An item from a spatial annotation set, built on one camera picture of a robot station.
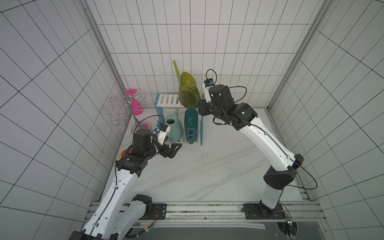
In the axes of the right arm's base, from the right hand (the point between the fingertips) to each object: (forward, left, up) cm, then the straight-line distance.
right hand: (194, 102), depth 68 cm
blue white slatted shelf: (+13, +20, -11) cm, 27 cm away
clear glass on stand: (+2, +48, -19) cm, 52 cm away
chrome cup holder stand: (+9, +41, -11) cm, 43 cm away
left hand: (-13, +11, -17) cm, 24 cm away
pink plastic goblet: (+13, +38, -17) cm, 44 cm away
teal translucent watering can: (+3, +3, -21) cm, 22 cm away
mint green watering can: (+2, +12, -28) cm, 30 cm away
